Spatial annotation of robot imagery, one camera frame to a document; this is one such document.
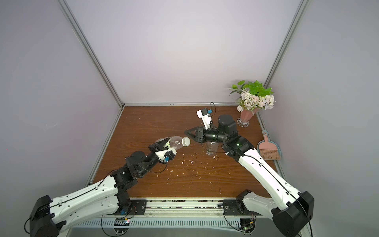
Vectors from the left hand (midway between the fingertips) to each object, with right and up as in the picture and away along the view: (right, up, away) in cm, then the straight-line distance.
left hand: (169, 140), depth 70 cm
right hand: (+9, +5, -7) cm, 12 cm away
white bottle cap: (+8, 0, -7) cm, 11 cm away
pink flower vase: (+46, +12, +25) cm, 54 cm away
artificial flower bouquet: (+47, +24, +15) cm, 55 cm away
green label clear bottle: (+3, -1, -2) cm, 4 cm away
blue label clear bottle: (+23, -8, +18) cm, 31 cm away
